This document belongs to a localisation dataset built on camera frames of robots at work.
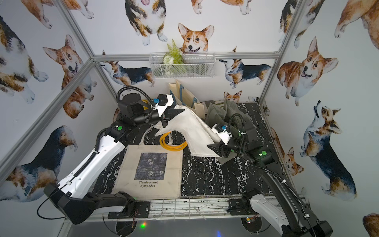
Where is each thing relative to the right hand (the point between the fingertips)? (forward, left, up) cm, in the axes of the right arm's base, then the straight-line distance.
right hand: (211, 139), depth 69 cm
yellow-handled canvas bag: (+2, +6, +2) cm, 6 cm away
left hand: (+6, +11, +17) cm, 21 cm away
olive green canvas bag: (+18, -10, -2) cm, 21 cm away
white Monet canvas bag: (-6, +35, -25) cm, 43 cm away
